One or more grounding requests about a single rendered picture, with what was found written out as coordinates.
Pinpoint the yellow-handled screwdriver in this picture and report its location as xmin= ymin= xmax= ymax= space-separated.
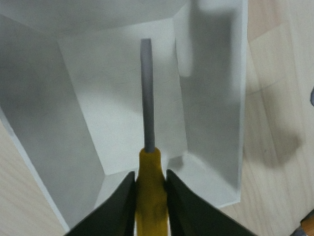
xmin=135 ymin=58 xmax=168 ymax=236

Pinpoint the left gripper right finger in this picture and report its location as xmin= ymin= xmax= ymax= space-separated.
xmin=166 ymin=169 xmax=258 ymax=236

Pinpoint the white tray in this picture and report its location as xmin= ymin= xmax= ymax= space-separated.
xmin=0 ymin=0 xmax=248 ymax=232

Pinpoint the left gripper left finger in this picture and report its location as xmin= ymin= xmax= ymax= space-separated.
xmin=63 ymin=171 xmax=135 ymax=236

